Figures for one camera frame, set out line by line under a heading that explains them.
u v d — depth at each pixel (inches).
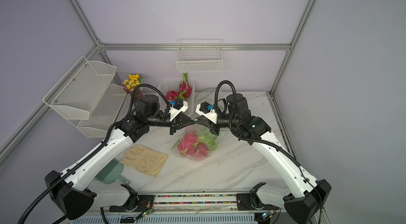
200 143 29.1
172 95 40.7
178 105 21.1
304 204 14.2
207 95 45.0
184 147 28.7
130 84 36.4
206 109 20.2
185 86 43.6
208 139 29.1
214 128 21.8
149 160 34.0
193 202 29.4
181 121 23.3
